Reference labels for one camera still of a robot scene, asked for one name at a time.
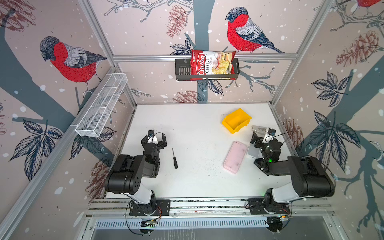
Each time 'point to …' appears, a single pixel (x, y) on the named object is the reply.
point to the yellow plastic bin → (236, 121)
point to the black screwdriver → (176, 164)
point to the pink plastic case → (235, 157)
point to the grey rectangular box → (252, 151)
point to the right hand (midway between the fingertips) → (260, 134)
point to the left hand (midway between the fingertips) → (154, 134)
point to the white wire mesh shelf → (92, 125)
